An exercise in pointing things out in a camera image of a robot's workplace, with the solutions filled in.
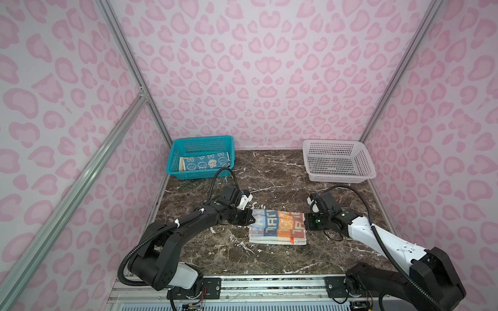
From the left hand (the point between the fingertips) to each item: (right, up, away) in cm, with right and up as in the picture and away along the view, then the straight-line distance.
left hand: (256, 218), depth 84 cm
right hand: (+21, -1, 0) cm, 21 cm away
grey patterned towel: (+9, -4, 0) cm, 10 cm away
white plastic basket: (+48, +25, +30) cm, 62 cm away
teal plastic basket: (-34, +34, +30) cm, 57 cm away
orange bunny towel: (-41, +23, +24) cm, 53 cm away
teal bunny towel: (-25, +25, +27) cm, 44 cm away
